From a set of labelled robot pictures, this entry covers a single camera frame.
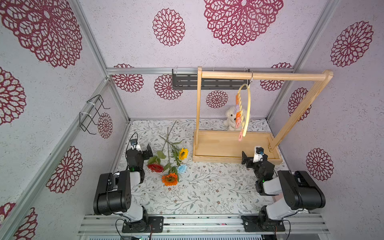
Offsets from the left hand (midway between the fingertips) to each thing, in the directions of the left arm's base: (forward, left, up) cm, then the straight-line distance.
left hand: (142, 146), depth 93 cm
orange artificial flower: (-19, -20, -5) cm, 28 cm away
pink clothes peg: (+14, -66, -9) cm, 68 cm away
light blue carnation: (-13, -25, -5) cm, 28 cm away
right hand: (-3, -67, +1) cm, 67 cm away
